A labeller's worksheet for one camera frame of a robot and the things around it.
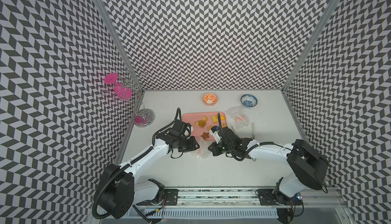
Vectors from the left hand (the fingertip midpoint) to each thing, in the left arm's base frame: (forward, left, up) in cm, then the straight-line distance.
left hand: (197, 148), depth 81 cm
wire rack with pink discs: (+24, +38, +23) cm, 50 cm away
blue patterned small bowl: (+37, -36, -5) cm, 52 cm away
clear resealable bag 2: (+25, -28, -6) cm, 38 cm away
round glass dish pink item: (+25, +37, -7) cm, 45 cm away
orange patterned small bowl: (+40, -8, -6) cm, 41 cm away
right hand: (0, -7, -4) cm, 8 cm away
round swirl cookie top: (+24, -4, -7) cm, 26 cm away
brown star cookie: (+11, -4, -6) cm, 13 cm away
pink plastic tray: (+21, -2, -6) cm, 22 cm away
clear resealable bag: (+1, -3, -7) cm, 8 cm away
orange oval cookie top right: (+25, -16, -8) cm, 31 cm away
